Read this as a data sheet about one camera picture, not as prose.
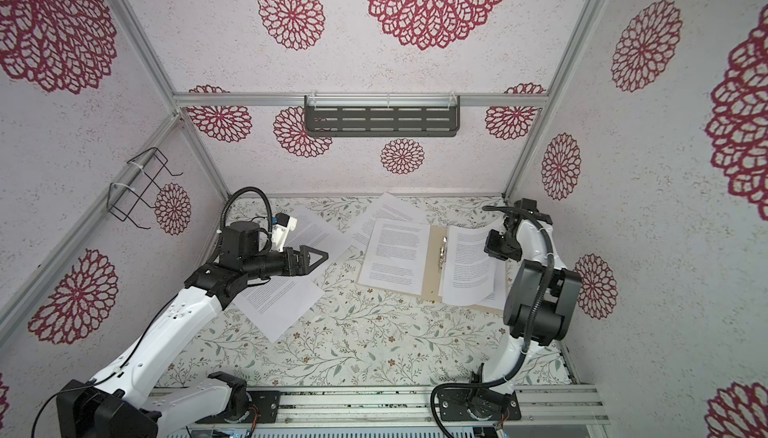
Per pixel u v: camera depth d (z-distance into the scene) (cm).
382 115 94
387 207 118
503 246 80
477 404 69
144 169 79
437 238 107
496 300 91
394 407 75
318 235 109
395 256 103
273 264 65
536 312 43
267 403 74
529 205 75
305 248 65
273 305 92
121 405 38
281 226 67
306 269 65
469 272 95
